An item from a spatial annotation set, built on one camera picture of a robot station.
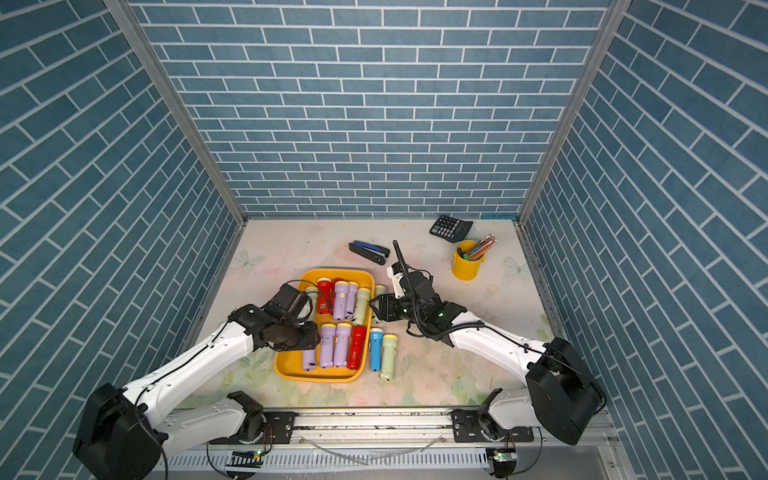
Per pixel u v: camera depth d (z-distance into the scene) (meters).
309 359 0.82
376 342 0.84
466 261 0.96
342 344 0.85
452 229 1.16
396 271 0.74
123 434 0.39
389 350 0.84
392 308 0.72
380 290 0.96
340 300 0.91
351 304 0.93
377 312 0.74
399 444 0.72
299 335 0.71
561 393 0.42
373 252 1.09
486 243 0.93
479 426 0.67
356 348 0.84
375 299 0.76
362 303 0.94
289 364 0.83
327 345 0.84
